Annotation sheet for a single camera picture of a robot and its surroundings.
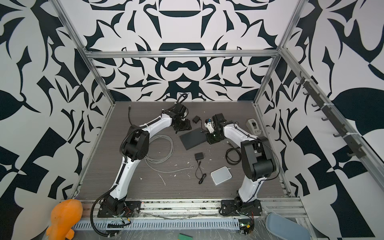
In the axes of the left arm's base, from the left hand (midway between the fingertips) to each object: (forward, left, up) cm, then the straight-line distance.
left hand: (190, 125), depth 102 cm
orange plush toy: (-50, +55, +5) cm, 75 cm away
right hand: (-11, -12, +1) cm, 17 cm away
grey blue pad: (-58, -43, -4) cm, 72 cm away
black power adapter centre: (-31, -4, -4) cm, 31 cm away
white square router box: (-33, -16, -2) cm, 37 cm away
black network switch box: (-9, -2, -3) cm, 10 cm away
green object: (-59, +4, -2) cm, 59 cm away
